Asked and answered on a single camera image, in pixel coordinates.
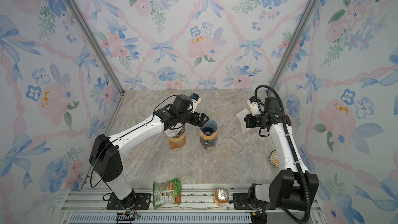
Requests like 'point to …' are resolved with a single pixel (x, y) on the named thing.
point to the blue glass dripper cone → (209, 127)
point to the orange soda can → (221, 196)
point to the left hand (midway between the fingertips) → (203, 114)
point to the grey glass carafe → (207, 143)
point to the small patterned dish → (274, 158)
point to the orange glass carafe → (176, 142)
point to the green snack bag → (169, 192)
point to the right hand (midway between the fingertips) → (246, 118)
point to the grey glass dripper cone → (181, 132)
